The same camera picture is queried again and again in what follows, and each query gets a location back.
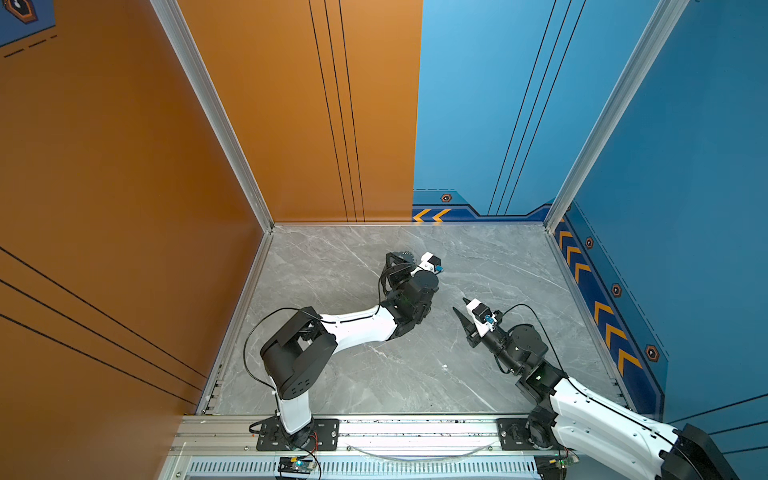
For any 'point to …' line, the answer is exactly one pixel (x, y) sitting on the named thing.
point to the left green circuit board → (302, 465)
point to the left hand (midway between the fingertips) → (385, 256)
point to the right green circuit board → (563, 462)
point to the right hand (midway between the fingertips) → (459, 303)
